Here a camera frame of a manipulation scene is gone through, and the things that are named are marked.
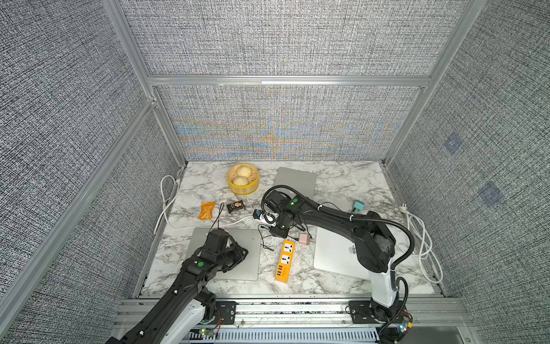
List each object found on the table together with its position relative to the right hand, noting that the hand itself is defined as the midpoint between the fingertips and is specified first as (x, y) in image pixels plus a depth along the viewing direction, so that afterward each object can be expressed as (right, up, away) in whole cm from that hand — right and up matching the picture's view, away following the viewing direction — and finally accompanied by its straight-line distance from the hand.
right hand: (274, 222), depth 88 cm
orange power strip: (+4, -14, -5) cm, 16 cm away
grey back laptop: (+15, +16, +24) cm, 33 cm away
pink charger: (+13, -7, +2) cm, 15 cm away
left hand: (-9, -9, -7) cm, 15 cm away
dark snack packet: (-19, +5, +13) cm, 23 cm away
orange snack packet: (-32, +4, +11) cm, 34 cm away
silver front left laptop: (-11, -8, +5) cm, 15 cm away
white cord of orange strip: (-51, +4, +12) cm, 53 cm away
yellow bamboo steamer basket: (-16, +18, +19) cm, 30 cm away
